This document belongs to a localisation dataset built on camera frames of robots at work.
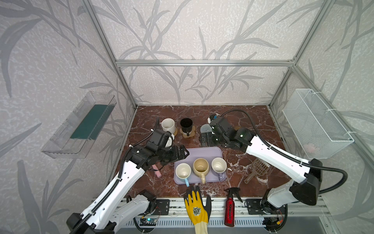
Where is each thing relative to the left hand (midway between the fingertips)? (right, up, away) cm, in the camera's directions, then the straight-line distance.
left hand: (185, 152), depth 70 cm
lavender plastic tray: (+14, -6, +22) cm, 26 cm away
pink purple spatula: (-17, -15, +14) cm, 27 cm away
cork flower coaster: (+1, +5, +26) cm, 27 cm away
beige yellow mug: (+8, -13, +16) cm, 22 cm away
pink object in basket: (+64, +1, +3) cm, 64 cm away
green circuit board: (-18, -35, +1) cm, 40 cm away
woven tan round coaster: (-9, +6, +32) cm, 34 cm away
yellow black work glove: (+7, -30, 0) cm, 31 cm away
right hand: (+11, +9, +5) cm, 15 cm away
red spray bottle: (+22, -27, 0) cm, 35 cm away
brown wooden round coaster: (+35, +9, +35) cm, 50 cm away
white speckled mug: (-15, +12, +31) cm, 36 cm away
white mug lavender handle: (+19, -12, +16) cm, 27 cm away
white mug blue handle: (-2, -14, +12) cm, 18 cm away
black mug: (-1, +12, +26) cm, 29 cm away
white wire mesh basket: (+58, +10, -9) cm, 60 cm away
